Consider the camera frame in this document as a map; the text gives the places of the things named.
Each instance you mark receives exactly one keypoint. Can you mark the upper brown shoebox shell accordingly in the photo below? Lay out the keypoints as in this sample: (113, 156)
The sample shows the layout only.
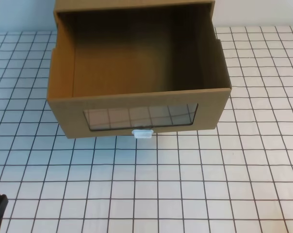
(65, 6)

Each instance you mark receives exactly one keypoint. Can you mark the brown shoebox drawer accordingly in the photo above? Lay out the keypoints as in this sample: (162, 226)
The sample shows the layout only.
(137, 71)

